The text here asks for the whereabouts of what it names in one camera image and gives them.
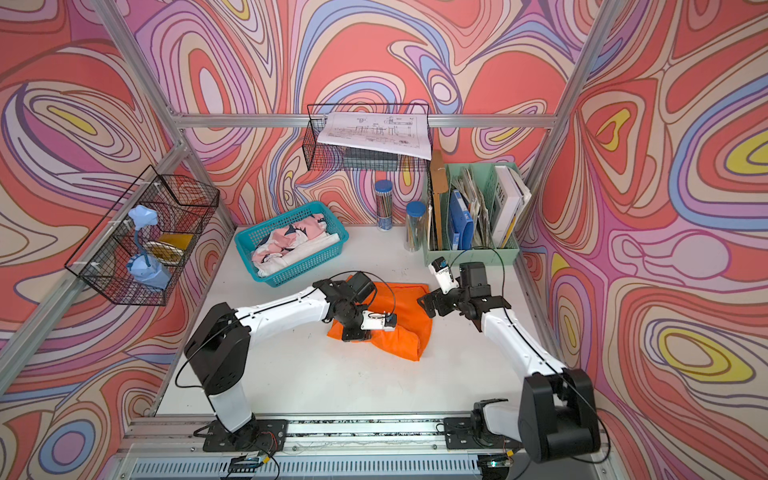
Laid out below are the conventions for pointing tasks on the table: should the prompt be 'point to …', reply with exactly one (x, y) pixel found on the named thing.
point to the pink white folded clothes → (292, 242)
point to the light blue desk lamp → (155, 274)
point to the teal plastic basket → (248, 241)
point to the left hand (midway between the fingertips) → (370, 331)
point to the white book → (515, 195)
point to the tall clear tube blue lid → (384, 205)
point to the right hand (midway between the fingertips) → (436, 300)
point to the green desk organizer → (477, 222)
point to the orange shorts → (413, 333)
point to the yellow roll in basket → (169, 248)
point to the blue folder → (461, 223)
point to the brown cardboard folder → (438, 186)
